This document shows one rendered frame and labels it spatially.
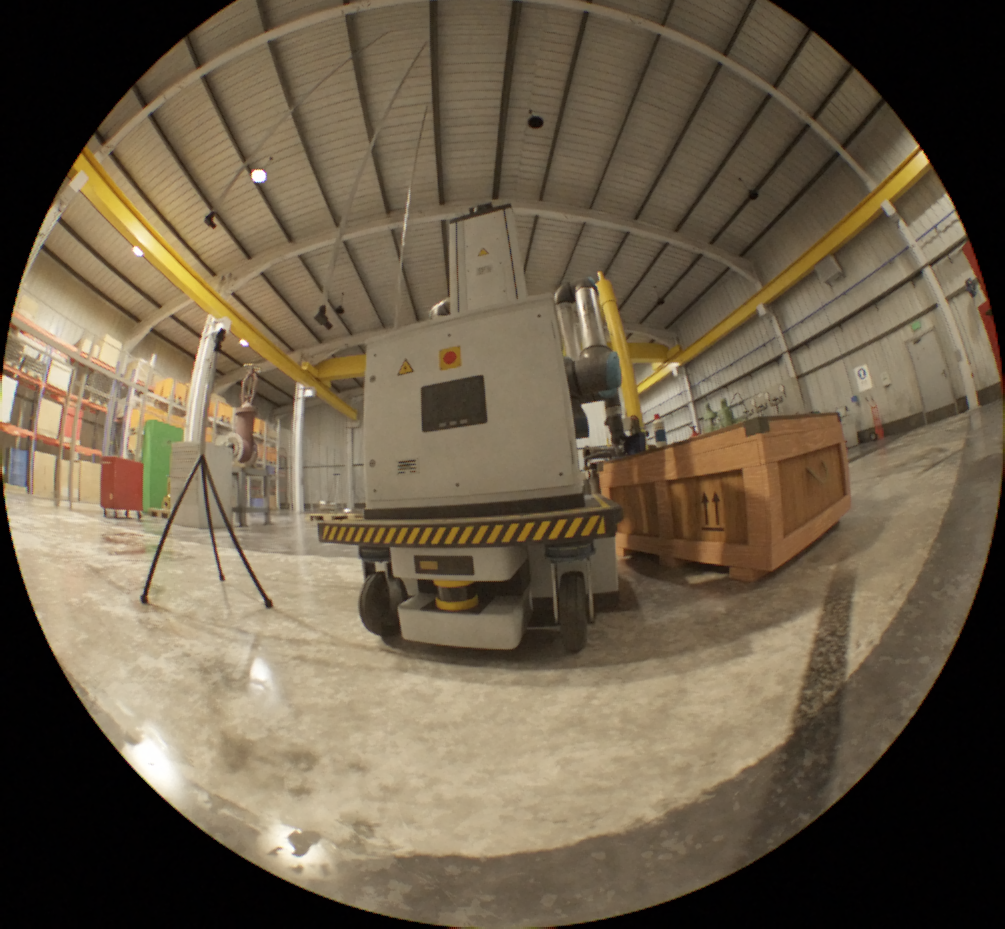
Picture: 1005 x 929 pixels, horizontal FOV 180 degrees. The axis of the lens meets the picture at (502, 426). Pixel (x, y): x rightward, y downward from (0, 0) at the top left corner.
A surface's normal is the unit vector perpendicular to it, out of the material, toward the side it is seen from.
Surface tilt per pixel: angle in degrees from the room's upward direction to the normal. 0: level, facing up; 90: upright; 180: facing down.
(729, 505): 90
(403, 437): 90
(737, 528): 90
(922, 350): 90
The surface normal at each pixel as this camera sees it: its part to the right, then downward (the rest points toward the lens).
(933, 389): -0.99, 0.07
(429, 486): -0.25, -0.18
